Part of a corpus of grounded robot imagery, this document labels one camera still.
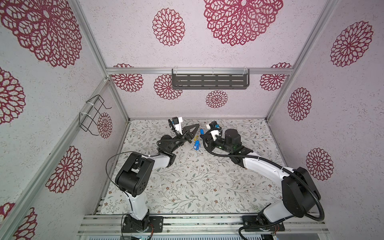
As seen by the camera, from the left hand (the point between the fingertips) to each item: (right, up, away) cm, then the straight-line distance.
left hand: (198, 126), depth 80 cm
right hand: (+2, -4, 0) cm, 4 cm away
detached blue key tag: (+2, -3, -2) cm, 4 cm away
